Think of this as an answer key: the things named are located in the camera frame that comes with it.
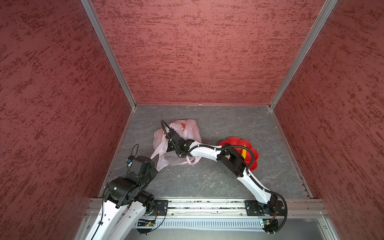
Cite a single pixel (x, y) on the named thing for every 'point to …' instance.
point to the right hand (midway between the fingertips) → (165, 145)
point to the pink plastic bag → (189, 129)
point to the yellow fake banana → (243, 153)
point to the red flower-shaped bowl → (235, 141)
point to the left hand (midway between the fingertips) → (155, 173)
